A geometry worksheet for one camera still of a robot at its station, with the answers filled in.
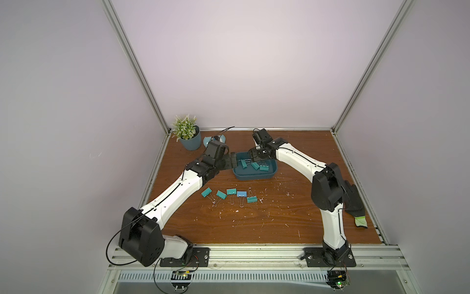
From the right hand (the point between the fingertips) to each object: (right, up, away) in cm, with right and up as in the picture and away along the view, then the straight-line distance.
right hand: (259, 150), depth 94 cm
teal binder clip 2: (-20, -23, -4) cm, 31 cm away
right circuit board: (+28, -49, -26) cm, 62 cm away
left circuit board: (-34, -52, -22) cm, 66 cm away
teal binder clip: (-27, -21, -4) cm, 35 cm away
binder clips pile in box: (+2, -8, +7) cm, 11 cm away
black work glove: (+44, -26, -10) cm, 52 cm away
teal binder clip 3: (-14, -22, -3) cm, 26 cm away
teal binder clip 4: (-5, -24, -5) cm, 25 cm away
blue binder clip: (-9, -22, -4) cm, 25 cm away
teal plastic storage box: (-4, -13, +6) cm, 15 cm away
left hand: (-14, -3, -12) cm, 19 cm away
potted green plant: (-40, +12, +4) cm, 42 cm away
